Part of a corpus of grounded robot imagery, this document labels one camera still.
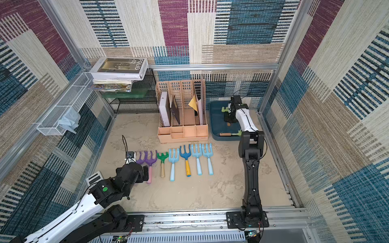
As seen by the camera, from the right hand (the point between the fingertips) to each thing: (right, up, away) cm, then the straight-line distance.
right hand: (227, 117), depth 107 cm
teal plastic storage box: (-7, -5, -2) cm, 9 cm away
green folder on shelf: (-60, +14, -13) cm, 63 cm away
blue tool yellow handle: (-28, -25, -11) cm, 39 cm away
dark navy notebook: (-38, +6, +5) cm, 38 cm away
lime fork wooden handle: (0, +6, +4) cm, 7 cm away
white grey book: (-41, +5, -11) cm, 43 cm away
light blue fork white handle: (-14, -24, -11) cm, 30 cm away
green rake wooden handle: (-43, -26, -13) cm, 51 cm away
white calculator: (-80, -36, -20) cm, 90 cm away
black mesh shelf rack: (-55, +11, -12) cm, 58 cm away
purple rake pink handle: (-50, -28, -14) cm, 59 cm away
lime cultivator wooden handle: (0, -12, -2) cm, 12 cm away
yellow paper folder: (-24, +7, -18) cm, 31 cm away
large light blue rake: (-36, -27, -13) cm, 47 cm away
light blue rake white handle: (-21, -24, -11) cm, 34 cm away
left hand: (-51, -27, -29) cm, 65 cm away
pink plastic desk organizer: (-33, +2, +12) cm, 36 cm away
